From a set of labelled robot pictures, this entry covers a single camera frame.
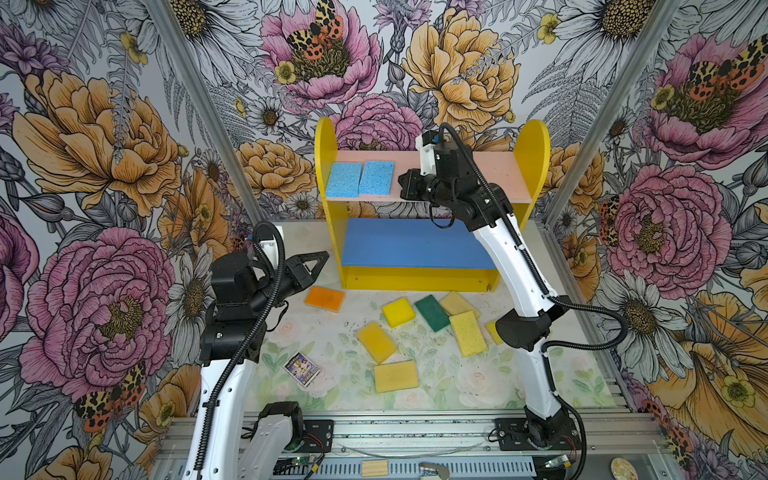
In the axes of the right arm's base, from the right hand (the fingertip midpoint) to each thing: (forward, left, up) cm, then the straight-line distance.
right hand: (399, 188), depth 73 cm
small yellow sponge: (-31, -17, -11) cm, 37 cm away
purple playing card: (-28, +27, -39) cm, 55 cm away
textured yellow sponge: (-19, -20, -39) cm, 48 cm away
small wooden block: (-51, +7, -41) cm, 66 cm away
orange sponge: (-5, +25, -40) cm, 47 cm away
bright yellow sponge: (-10, 0, -42) cm, 43 cm away
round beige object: (-53, -50, -42) cm, 83 cm away
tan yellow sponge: (-9, -18, -40) cm, 44 cm away
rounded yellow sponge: (-20, +7, -41) cm, 46 cm away
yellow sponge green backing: (-31, +2, -40) cm, 51 cm away
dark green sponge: (-12, -10, -39) cm, 42 cm away
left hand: (-18, +16, -6) cm, 25 cm away
